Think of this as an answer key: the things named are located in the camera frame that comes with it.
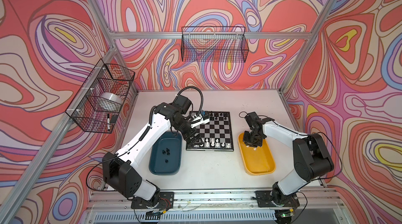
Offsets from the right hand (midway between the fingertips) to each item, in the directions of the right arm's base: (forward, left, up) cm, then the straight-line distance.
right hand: (248, 146), depth 90 cm
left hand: (-1, +28, +19) cm, 34 cm away
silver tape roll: (+12, +70, +31) cm, 77 cm away
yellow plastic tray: (-8, -3, -1) cm, 8 cm away
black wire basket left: (+9, +75, +31) cm, 82 cm away
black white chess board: (+8, +18, 0) cm, 20 cm away
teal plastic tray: (-3, +48, 0) cm, 48 cm away
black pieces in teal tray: (-2, +47, 0) cm, 47 cm away
